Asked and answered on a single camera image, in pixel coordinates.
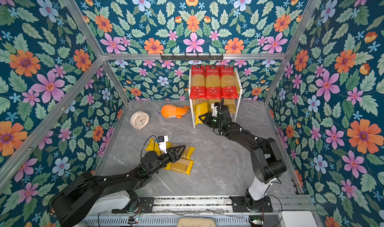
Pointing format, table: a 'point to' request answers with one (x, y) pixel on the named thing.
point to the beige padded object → (196, 222)
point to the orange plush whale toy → (170, 111)
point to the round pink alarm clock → (139, 119)
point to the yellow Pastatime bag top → (201, 109)
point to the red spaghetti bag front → (198, 82)
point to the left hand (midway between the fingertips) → (185, 145)
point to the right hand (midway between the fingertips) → (200, 116)
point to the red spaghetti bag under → (213, 82)
